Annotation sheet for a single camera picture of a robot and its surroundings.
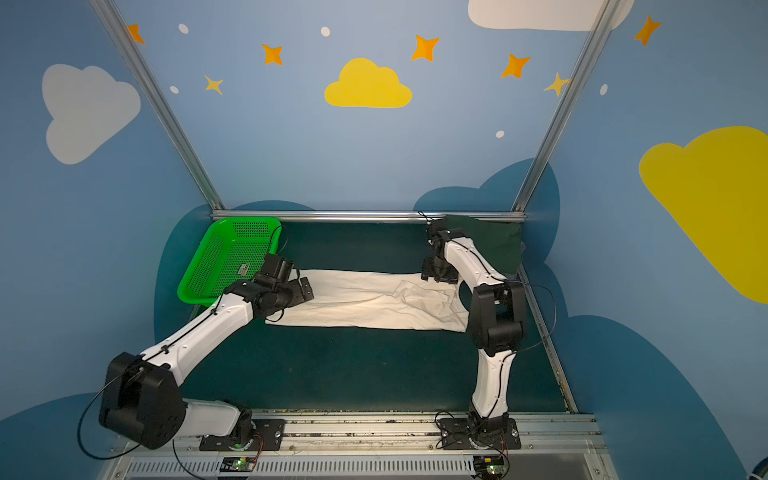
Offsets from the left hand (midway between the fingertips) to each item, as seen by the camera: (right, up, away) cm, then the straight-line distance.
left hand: (304, 294), depth 87 cm
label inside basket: (-28, +7, +21) cm, 36 cm away
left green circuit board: (-12, -39, -16) cm, 43 cm away
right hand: (+42, +5, +8) cm, 43 cm away
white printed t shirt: (+20, -3, +12) cm, 24 cm away
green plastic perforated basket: (-33, +13, +24) cm, 43 cm away
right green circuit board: (+50, -40, -15) cm, 66 cm away
